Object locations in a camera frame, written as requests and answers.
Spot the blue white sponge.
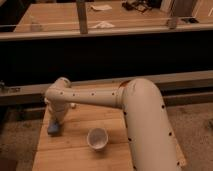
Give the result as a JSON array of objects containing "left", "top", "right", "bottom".
[{"left": 47, "top": 122, "right": 60, "bottom": 136}]

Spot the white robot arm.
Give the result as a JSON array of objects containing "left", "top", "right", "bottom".
[{"left": 45, "top": 77, "right": 182, "bottom": 171}]

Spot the white ceramic cup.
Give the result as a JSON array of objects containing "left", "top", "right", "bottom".
[{"left": 86, "top": 128, "right": 108, "bottom": 151}]

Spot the white tube bottle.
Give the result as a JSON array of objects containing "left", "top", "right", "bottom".
[{"left": 44, "top": 98, "right": 77, "bottom": 109}]

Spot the wooden board table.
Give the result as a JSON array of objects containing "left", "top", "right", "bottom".
[{"left": 31, "top": 80, "right": 187, "bottom": 171}]

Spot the orange bowl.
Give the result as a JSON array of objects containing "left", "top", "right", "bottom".
[{"left": 119, "top": 80, "right": 130, "bottom": 87}]

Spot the white cloth on far table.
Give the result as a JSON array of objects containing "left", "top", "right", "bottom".
[{"left": 91, "top": 21, "right": 115, "bottom": 29}]

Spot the white paper on far table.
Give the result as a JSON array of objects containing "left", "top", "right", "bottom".
[{"left": 91, "top": 5, "right": 112, "bottom": 11}]

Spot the metal rail bar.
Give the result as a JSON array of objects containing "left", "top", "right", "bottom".
[{"left": 0, "top": 70, "right": 213, "bottom": 97}]

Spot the grey vertical post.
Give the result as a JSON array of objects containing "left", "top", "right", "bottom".
[{"left": 76, "top": 0, "right": 88, "bottom": 34}]

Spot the black cables clutter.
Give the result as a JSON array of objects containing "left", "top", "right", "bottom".
[{"left": 122, "top": 0, "right": 159, "bottom": 13}]

